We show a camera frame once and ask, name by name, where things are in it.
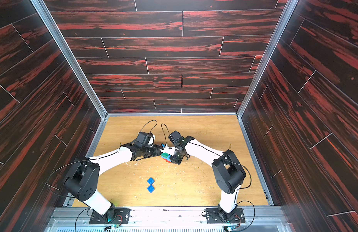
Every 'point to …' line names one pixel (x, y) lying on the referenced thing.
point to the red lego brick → (167, 161)
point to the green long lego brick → (164, 154)
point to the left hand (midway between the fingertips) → (162, 151)
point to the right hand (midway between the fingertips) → (177, 156)
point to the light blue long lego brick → (168, 158)
